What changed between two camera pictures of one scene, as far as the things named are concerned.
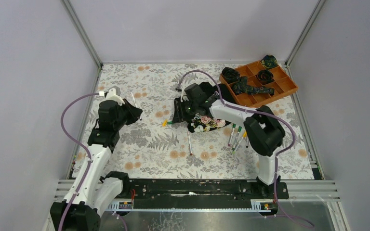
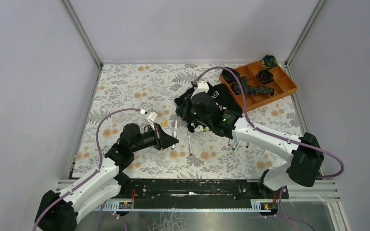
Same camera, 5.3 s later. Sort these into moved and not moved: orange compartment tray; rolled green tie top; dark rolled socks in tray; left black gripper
Moved: left black gripper
Not moved: rolled green tie top; dark rolled socks in tray; orange compartment tray
